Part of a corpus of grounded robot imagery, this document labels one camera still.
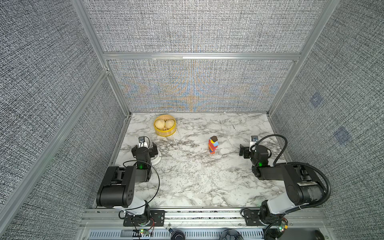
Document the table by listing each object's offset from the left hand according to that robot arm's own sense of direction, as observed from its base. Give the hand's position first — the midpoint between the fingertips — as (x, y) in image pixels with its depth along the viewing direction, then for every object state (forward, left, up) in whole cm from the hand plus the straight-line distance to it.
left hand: (144, 144), depth 92 cm
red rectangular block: (-5, -42, +1) cm, 42 cm away
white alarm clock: (-9, -7, -4) cm, 12 cm away
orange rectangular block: (-4, -42, -7) cm, 43 cm away
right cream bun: (+18, -14, -2) cm, 23 cm away
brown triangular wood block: (-4, -42, +8) cm, 43 cm away
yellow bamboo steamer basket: (+12, -11, -4) cm, 17 cm away
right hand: (-2, -66, -1) cm, 66 cm away
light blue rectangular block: (-6, -43, +6) cm, 44 cm away
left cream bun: (+19, -8, -2) cm, 20 cm away
